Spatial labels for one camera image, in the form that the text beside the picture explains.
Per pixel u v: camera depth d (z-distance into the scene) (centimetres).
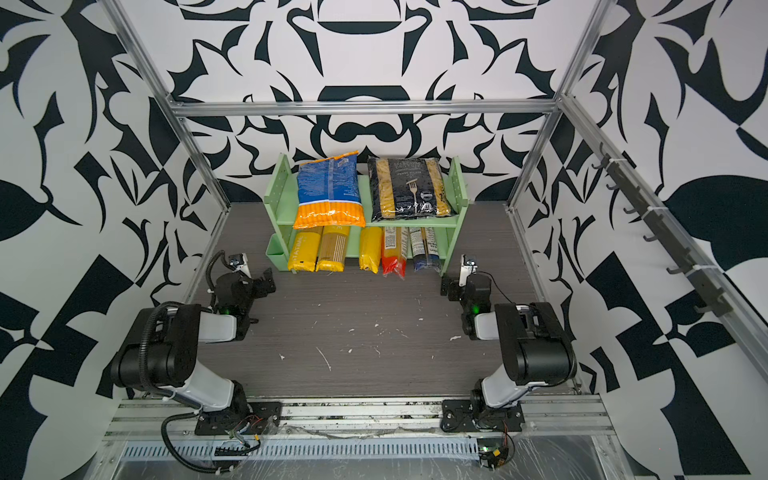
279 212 79
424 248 89
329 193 78
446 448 71
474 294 73
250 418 73
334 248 89
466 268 83
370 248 87
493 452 71
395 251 88
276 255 99
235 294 71
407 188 81
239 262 82
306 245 90
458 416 74
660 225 55
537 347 46
